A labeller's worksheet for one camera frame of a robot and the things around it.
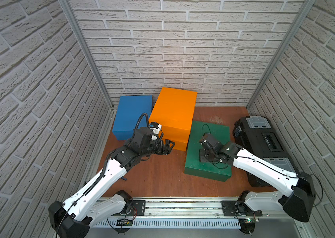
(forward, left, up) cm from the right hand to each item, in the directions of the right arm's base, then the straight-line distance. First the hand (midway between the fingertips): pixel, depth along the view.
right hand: (203, 155), depth 79 cm
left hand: (+3, +18, +12) cm, 21 cm away
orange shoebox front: (+24, +14, +11) cm, 30 cm away
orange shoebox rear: (+8, +12, -2) cm, 15 cm away
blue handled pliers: (-6, +45, -11) cm, 47 cm away
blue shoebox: (+44, +47, -5) cm, 65 cm away
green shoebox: (-8, 0, -1) cm, 8 cm away
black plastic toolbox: (+9, -32, +4) cm, 33 cm away
